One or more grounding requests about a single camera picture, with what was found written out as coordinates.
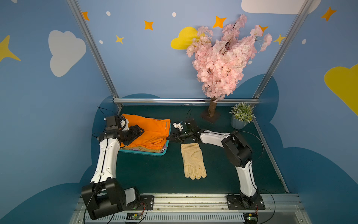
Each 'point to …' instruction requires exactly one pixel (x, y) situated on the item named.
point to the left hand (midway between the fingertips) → (139, 132)
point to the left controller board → (134, 216)
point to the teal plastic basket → (154, 154)
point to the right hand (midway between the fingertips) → (168, 137)
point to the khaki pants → (142, 149)
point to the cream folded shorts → (194, 167)
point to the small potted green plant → (242, 115)
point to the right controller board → (250, 218)
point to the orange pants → (155, 131)
